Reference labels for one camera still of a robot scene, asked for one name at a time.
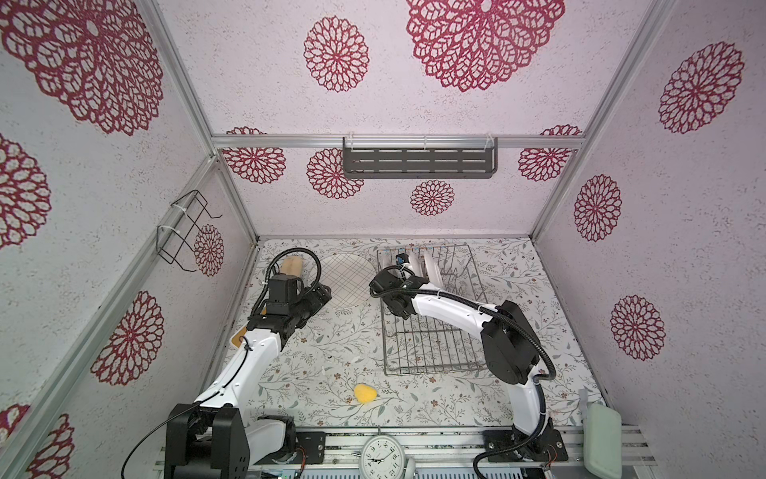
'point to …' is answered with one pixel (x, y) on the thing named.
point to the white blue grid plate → (347, 277)
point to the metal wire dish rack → (422, 345)
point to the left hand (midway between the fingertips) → (322, 301)
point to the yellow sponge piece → (365, 393)
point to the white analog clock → (382, 457)
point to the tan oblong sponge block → (292, 265)
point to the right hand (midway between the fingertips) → (420, 281)
